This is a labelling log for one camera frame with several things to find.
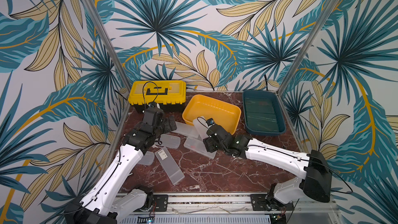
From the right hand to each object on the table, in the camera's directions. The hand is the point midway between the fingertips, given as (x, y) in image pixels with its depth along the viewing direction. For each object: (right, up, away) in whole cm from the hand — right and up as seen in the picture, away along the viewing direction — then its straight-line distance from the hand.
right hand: (209, 138), depth 80 cm
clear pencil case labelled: (-21, -16, +4) cm, 27 cm away
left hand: (-21, +8, -4) cm, 23 cm away
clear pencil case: (-24, -4, +13) cm, 27 cm away
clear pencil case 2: (-34, -13, +6) cm, 37 cm away
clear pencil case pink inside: (-6, -7, +10) cm, 14 cm away
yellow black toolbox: (-23, +23, +15) cm, 36 cm away
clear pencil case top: (-13, +2, +15) cm, 20 cm away
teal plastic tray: (+39, +13, +26) cm, 48 cm away
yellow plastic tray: (+9, +12, +27) cm, 31 cm away
